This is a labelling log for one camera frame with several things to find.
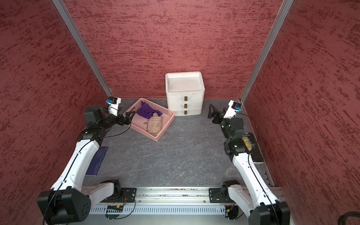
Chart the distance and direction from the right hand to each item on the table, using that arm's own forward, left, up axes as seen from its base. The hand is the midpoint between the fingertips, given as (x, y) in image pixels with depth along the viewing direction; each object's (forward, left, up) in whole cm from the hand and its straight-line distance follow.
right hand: (213, 108), depth 74 cm
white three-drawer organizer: (+21, +15, -6) cm, 26 cm away
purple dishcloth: (+22, +46, -27) cm, 57 cm away
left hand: (+1, +48, -3) cm, 48 cm away
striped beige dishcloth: (+8, +38, -25) cm, 46 cm away
